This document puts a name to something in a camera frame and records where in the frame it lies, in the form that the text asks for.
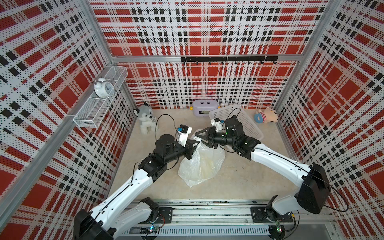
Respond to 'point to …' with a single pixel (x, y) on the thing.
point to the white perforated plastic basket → (249, 128)
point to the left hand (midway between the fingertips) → (201, 142)
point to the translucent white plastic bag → (204, 162)
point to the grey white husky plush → (147, 119)
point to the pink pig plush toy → (267, 116)
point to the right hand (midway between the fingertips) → (197, 136)
